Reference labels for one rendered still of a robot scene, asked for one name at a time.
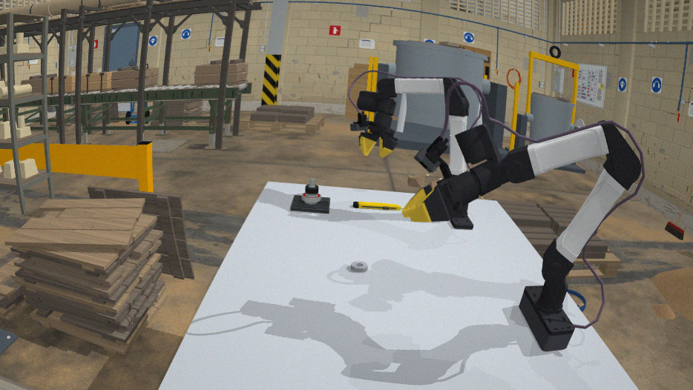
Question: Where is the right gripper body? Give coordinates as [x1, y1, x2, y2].
[359, 113, 398, 151]

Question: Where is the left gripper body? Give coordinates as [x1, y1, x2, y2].
[423, 171, 479, 222]

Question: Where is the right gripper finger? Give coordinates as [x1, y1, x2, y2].
[359, 136, 376, 156]
[379, 137, 392, 157]

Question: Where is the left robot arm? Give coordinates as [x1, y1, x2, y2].
[413, 122, 641, 336]

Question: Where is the blue coiled hose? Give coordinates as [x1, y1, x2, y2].
[567, 289, 586, 311]

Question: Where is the grey column with yellow and black hazard stripes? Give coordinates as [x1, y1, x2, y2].
[261, 0, 288, 105]

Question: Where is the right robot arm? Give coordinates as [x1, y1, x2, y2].
[350, 78, 473, 229]

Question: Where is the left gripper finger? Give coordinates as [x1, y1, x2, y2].
[410, 189, 434, 222]
[402, 188, 426, 218]

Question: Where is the push broom with wooden handle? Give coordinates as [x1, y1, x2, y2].
[665, 183, 693, 240]

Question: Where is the yellow utility knife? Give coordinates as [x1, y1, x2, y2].
[353, 202, 402, 211]

